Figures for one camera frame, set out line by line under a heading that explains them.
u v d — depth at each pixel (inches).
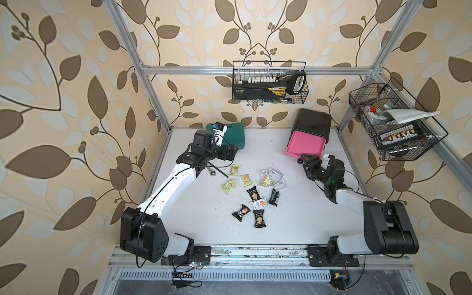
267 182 36.8
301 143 37.7
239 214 32.9
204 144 24.2
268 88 31.8
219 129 27.3
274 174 38.0
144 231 16.0
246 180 37.8
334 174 27.3
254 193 35.8
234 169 38.9
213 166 40.3
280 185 36.8
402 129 26.8
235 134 46.4
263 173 38.6
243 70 35.8
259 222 32.3
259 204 34.1
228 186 36.8
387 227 17.2
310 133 37.3
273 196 34.9
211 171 39.8
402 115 25.3
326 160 31.8
